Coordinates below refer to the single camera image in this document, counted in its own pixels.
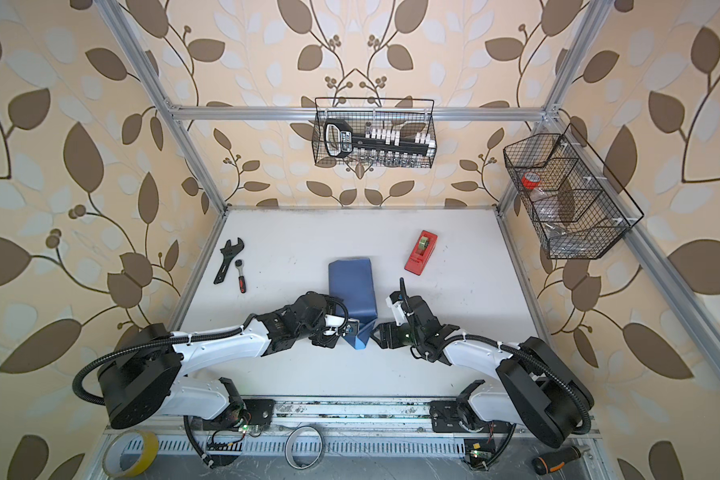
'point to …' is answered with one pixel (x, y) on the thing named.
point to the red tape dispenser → (421, 252)
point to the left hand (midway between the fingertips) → (341, 308)
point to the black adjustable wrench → (229, 251)
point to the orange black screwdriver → (552, 461)
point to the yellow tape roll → (150, 447)
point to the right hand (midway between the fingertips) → (381, 335)
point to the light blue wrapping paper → (352, 281)
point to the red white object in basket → (530, 180)
